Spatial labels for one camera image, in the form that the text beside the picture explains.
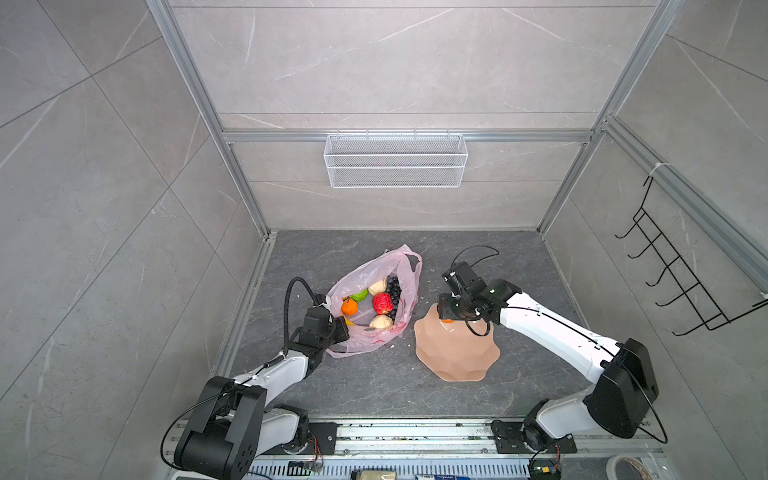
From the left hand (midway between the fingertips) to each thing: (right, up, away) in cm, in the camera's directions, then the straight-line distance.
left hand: (344, 315), depth 91 cm
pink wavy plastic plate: (+33, -11, 0) cm, 35 cm away
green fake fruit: (+5, +5, +5) cm, 9 cm away
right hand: (+30, +4, -7) cm, 31 cm away
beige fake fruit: (+11, +8, +7) cm, 15 cm away
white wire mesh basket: (+16, +51, +10) cm, 55 cm away
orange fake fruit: (+1, +2, +4) cm, 4 cm away
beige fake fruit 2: (+11, -2, -2) cm, 12 cm away
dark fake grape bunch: (+16, +7, +7) cm, 19 cm away
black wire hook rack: (+80, +11, -28) cm, 85 cm away
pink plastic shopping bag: (+18, +16, +4) cm, 25 cm away
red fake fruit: (+12, +4, +2) cm, 12 cm away
